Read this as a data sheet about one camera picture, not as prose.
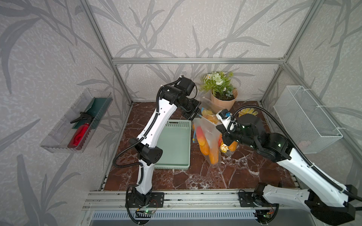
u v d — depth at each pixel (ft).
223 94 3.53
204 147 2.71
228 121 1.70
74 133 1.97
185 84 1.87
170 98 1.67
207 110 3.25
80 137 1.92
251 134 1.48
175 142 2.99
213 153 2.70
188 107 1.99
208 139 2.46
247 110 3.81
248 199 2.37
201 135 2.49
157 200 2.38
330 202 1.25
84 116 2.17
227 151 2.84
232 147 2.86
